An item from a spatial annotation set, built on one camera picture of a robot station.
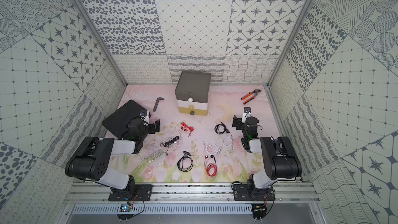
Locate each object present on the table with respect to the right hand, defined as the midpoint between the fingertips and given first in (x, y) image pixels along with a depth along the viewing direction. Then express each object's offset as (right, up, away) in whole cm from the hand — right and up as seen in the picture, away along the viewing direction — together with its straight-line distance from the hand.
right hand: (242, 117), depth 95 cm
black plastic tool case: (-79, -3, 0) cm, 79 cm away
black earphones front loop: (-34, -20, -9) cm, 41 cm away
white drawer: (-30, +8, 0) cm, 31 cm away
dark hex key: (-59, +9, +15) cm, 61 cm away
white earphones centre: (-20, -17, -7) cm, 27 cm away
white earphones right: (-10, -14, -4) cm, 18 cm away
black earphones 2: (-44, -13, -5) cm, 46 cm away
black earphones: (-14, -8, +3) cm, 16 cm away
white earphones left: (-51, -20, -9) cm, 55 cm away
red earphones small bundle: (-36, -7, +2) cm, 37 cm away
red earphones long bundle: (-20, -25, -13) cm, 35 cm away
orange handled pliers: (+16, +18, +21) cm, 31 cm away
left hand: (-57, -1, -1) cm, 57 cm away
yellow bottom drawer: (-32, +3, +6) cm, 33 cm away
